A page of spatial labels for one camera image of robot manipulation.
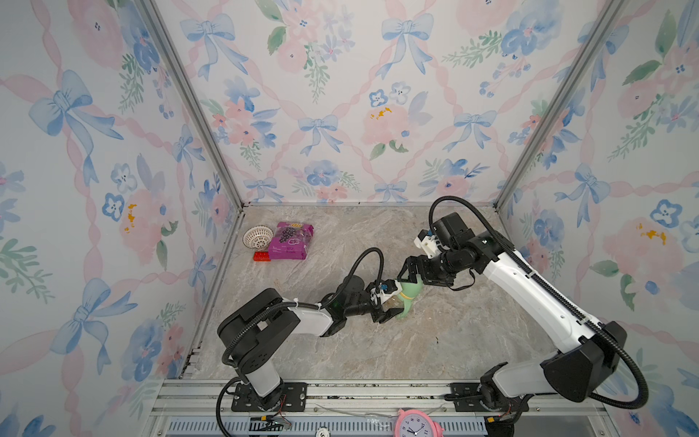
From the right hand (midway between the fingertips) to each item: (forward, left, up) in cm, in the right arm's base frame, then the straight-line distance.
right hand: (412, 278), depth 75 cm
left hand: (-1, +2, -9) cm, 9 cm away
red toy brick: (+19, +51, -17) cm, 57 cm away
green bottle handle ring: (-6, +2, -4) cm, 8 cm away
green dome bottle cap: (-4, +1, +1) cm, 4 cm away
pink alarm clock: (-31, +1, -18) cm, 36 cm away
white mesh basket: (+28, +54, -17) cm, 63 cm away
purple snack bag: (+23, +40, -13) cm, 48 cm away
